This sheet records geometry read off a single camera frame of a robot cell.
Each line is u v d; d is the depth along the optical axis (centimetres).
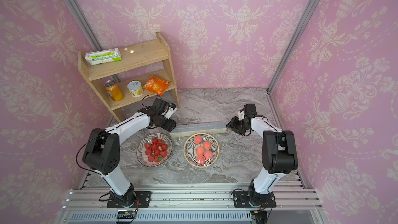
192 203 74
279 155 48
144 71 113
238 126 85
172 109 85
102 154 47
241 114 90
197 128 93
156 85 88
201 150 87
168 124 83
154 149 87
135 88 86
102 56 71
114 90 81
